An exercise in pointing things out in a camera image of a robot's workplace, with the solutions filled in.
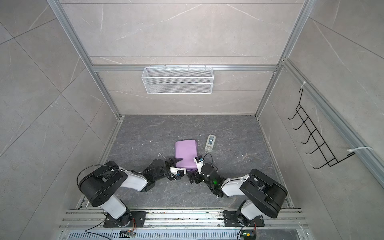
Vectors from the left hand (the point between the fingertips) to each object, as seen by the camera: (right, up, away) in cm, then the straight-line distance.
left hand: (181, 159), depth 88 cm
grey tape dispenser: (+19, +9, +10) cm, 23 cm away
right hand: (+7, -5, 0) cm, 9 cm away
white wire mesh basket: (-4, +52, +13) cm, 53 cm away
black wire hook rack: (+63, +11, -26) cm, 69 cm away
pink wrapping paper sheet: (+3, +5, +4) cm, 7 cm away
